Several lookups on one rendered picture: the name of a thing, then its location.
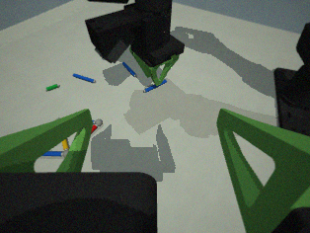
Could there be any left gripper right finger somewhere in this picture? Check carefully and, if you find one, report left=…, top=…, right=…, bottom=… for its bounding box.
left=216, top=109, right=310, bottom=233

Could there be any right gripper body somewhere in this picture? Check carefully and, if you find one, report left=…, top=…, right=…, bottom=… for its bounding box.
left=130, top=6, right=185, bottom=67

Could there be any dark red rod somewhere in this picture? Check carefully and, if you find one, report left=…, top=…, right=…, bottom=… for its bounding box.
left=91, top=124, right=97, bottom=133

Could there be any yellow rod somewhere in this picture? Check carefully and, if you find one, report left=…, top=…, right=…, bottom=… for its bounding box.
left=62, top=139, right=69, bottom=151

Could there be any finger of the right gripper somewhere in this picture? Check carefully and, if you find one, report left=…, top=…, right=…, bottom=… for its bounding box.
left=129, top=47, right=151, bottom=78
left=144, top=54, right=179, bottom=86

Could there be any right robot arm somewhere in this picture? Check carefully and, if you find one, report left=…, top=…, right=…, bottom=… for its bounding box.
left=85, top=0, right=310, bottom=136

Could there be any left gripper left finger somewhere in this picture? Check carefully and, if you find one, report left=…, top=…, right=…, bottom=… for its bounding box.
left=0, top=109, right=93, bottom=173

